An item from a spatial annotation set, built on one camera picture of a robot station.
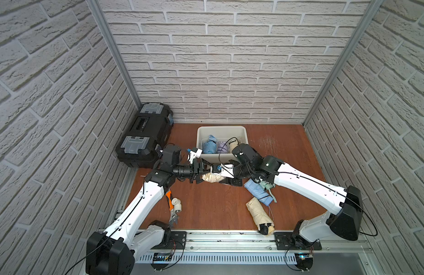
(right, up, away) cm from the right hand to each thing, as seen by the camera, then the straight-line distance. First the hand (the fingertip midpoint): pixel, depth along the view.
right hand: (223, 172), depth 74 cm
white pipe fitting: (-22, -18, +7) cm, 29 cm away
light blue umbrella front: (-7, +11, +25) cm, 29 cm away
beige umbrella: (+7, +13, +30) cm, 33 cm away
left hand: (-3, +2, -6) cm, 7 cm away
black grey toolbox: (-43, +10, +11) cm, 45 cm away
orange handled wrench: (-23, -23, +5) cm, 33 cm away
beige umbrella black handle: (+18, -22, +1) cm, 29 cm away
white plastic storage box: (0, +18, +29) cm, 35 cm away
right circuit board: (+34, -36, -4) cm, 50 cm away
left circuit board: (-27, -36, -1) cm, 45 cm away
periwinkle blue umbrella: (+18, -12, +11) cm, 25 cm away
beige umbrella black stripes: (-5, -1, -8) cm, 10 cm away
